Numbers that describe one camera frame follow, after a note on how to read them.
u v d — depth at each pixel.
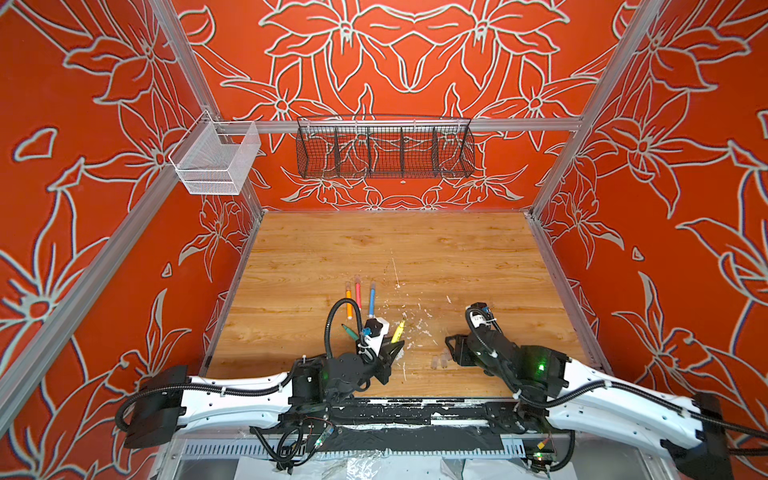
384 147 0.98
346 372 0.54
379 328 0.62
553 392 0.51
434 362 0.82
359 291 0.95
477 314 0.67
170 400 0.48
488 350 0.53
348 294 0.95
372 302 0.93
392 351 0.66
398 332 0.68
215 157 0.94
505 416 0.73
